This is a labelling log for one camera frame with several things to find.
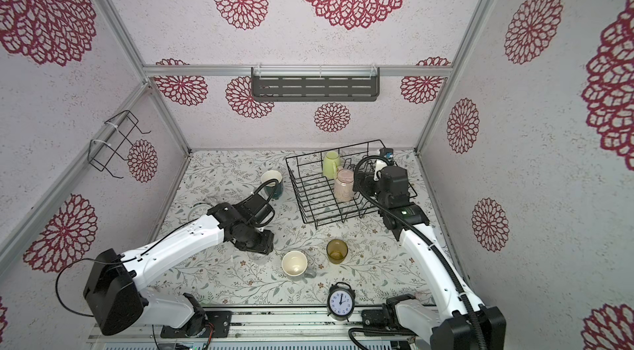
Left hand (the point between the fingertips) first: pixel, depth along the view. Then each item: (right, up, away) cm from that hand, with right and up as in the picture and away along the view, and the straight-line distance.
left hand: (265, 252), depth 79 cm
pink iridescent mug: (+27, +21, +13) cm, 37 cm away
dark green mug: (-1, +20, +17) cm, 26 cm away
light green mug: (+22, +29, +22) cm, 43 cm away
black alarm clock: (+24, -14, -3) cm, 28 cm away
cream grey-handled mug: (+9, -6, +5) cm, 12 cm away
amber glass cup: (+24, -2, +8) cm, 25 cm away
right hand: (+34, +27, -2) cm, 43 cm away
